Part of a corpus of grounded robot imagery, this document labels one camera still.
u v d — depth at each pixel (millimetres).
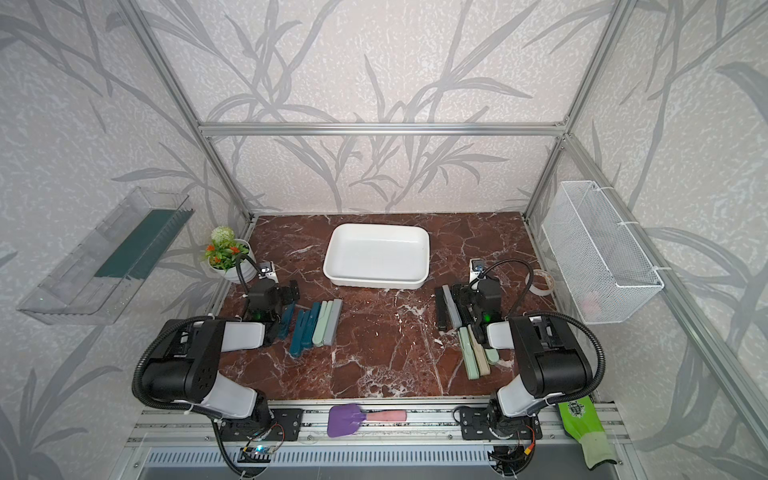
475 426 729
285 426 725
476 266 807
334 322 890
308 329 883
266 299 722
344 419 737
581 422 736
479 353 825
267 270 806
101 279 652
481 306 749
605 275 619
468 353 825
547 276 990
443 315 915
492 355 825
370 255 1081
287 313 883
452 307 914
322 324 889
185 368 444
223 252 882
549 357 458
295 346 860
